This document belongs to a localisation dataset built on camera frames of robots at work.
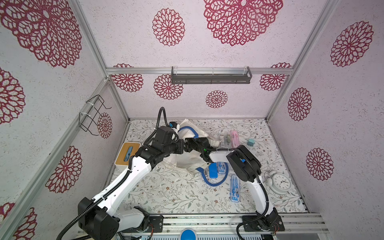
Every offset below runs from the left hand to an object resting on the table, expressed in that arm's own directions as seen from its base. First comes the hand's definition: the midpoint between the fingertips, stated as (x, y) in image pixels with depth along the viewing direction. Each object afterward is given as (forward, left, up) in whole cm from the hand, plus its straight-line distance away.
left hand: (184, 144), depth 76 cm
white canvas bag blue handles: (+1, -4, -19) cm, 19 cm away
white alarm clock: (-13, -53, -20) cm, 58 cm away
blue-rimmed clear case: (-5, -17, -24) cm, 30 cm away
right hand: (+14, +5, -11) cm, 18 cm away
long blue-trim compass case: (-15, -28, -23) cm, 39 cm away
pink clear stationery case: (+19, -35, -23) cm, 46 cm away
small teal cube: (+18, -46, -24) cm, 55 cm away
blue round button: (-37, -2, -20) cm, 42 cm away
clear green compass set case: (+19, -30, -23) cm, 42 cm away
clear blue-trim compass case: (-2, -22, -23) cm, 32 cm away
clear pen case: (+19, -25, -23) cm, 39 cm away
